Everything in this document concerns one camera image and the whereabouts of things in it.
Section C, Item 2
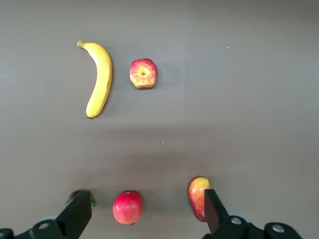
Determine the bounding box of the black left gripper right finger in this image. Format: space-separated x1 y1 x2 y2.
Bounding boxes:
203 189 304 239

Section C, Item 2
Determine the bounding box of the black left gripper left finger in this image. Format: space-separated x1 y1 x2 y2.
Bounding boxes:
0 190 92 239

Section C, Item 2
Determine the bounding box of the yellow banana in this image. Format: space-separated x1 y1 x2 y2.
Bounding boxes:
77 40 113 120

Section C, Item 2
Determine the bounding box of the red yellow apple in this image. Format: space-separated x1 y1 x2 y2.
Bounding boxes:
129 58 158 90

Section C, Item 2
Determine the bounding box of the dark purple mangosteen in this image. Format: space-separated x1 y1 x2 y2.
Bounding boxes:
65 189 96 210

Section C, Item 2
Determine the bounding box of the red yellow mango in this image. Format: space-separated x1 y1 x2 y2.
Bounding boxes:
188 176 212 223

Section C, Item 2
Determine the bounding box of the red pomegranate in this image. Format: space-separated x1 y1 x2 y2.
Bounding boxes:
112 190 144 227

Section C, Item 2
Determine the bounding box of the brown table cover sheet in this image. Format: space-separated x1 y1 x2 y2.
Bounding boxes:
0 0 319 239

